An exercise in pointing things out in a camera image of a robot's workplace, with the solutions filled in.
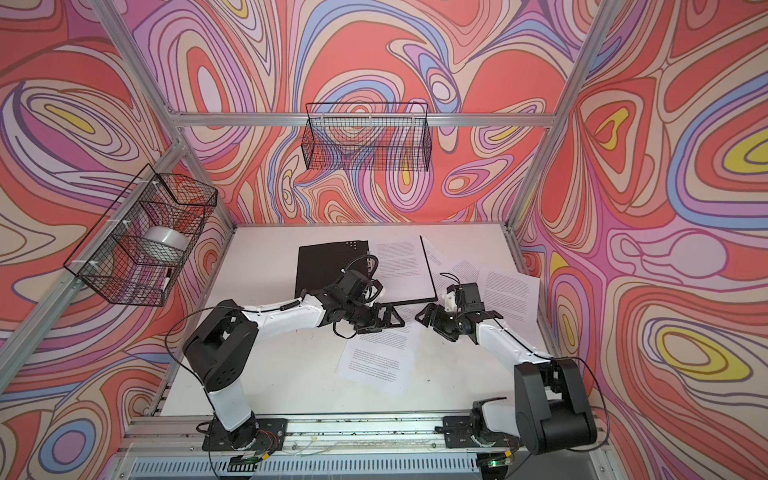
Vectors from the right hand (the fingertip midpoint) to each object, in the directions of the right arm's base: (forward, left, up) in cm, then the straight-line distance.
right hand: (426, 328), depth 88 cm
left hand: (-1, +9, +4) cm, 10 cm away
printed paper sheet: (-7, +14, -4) cm, 17 cm away
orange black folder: (+28, +36, -3) cm, 46 cm away
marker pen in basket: (+5, +66, +23) cm, 70 cm away
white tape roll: (+10, +64, +30) cm, 72 cm away
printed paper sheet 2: (+26, +5, -5) cm, 27 cm away
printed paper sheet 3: (+12, -30, -4) cm, 33 cm away
